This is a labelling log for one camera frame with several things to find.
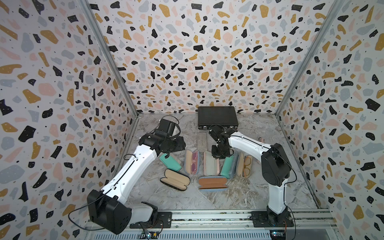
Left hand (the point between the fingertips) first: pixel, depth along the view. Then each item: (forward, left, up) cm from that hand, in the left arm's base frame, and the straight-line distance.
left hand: (183, 145), depth 78 cm
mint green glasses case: (0, +10, -20) cm, 22 cm away
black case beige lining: (-11, +5, -20) cm, 23 cm away
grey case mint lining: (-4, -26, -17) cm, 32 cm away
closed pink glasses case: (+16, -52, -20) cm, 58 cm away
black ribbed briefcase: (+40, -29, -20) cm, 54 cm away
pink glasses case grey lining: (-4, -16, -18) cm, 24 cm away
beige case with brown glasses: (-2, -36, -20) cm, 41 cm away
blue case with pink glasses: (0, -3, -19) cm, 20 cm away
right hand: (+1, -18, -16) cm, 24 cm away
